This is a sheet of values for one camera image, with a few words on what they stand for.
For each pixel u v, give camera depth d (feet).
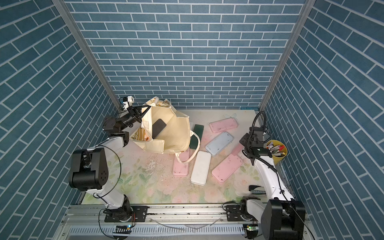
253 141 2.06
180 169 2.84
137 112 2.39
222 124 3.55
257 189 2.64
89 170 1.56
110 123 2.10
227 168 2.86
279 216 1.31
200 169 2.84
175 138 3.14
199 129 3.53
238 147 2.77
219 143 3.27
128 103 2.28
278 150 2.71
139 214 2.41
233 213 2.42
